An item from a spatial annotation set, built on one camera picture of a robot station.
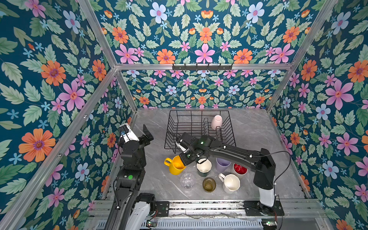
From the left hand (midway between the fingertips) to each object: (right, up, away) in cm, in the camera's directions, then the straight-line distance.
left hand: (137, 125), depth 65 cm
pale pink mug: (+42, +2, +31) cm, 52 cm away
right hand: (+20, -19, +12) cm, 30 cm away
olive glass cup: (+35, -35, +16) cm, 52 cm away
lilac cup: (+42, -22, +11) cm, 49 cm away
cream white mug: (+47, -33, +13) cm, 59 cm away
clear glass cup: (+23, -33, +18) cm, 44 cm away
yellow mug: (+16, -24, +16) cm, 33 cm away
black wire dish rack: (+29, +1, +46) cm, 54 cm away
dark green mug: (+32, -26, +21) cm, 47 cm away
